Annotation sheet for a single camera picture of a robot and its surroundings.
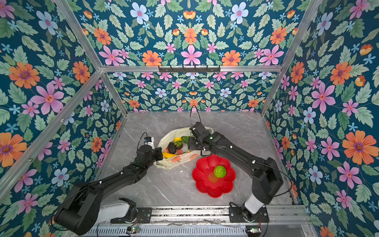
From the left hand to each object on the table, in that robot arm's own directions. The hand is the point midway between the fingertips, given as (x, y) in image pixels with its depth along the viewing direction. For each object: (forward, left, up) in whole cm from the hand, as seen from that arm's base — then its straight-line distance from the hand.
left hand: (163, 144), depth 87 cm
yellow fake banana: (-3, -2, -8) cm, 9 cm away
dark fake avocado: (+1, -4, -7) cm, 8 cm away
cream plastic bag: (-6, -14, -4) cm, 16 cm away
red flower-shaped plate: (-20, -25, -11) cm, 34 cm away
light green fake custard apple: (-17, -33, -6) cm, 37 cm away
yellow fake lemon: (+8, -7, -6) cm, 12 cm away
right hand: (-3, -17, +5) cm, 18 cm away
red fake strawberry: (0, -9, -11) cm, 14 cm away
